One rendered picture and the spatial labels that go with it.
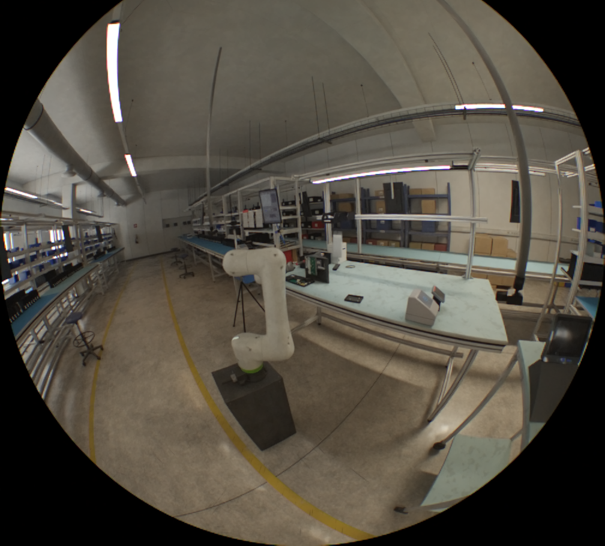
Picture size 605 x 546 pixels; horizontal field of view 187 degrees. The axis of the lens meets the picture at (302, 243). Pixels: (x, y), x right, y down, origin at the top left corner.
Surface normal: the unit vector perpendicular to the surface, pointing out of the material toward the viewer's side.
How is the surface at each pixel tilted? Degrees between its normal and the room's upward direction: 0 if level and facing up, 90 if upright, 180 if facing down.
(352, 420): 0
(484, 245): 90
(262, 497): 0
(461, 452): 0
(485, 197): 90
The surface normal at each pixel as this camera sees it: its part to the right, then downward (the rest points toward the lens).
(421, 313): -0.73, 0.17
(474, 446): -0.07, -0.98
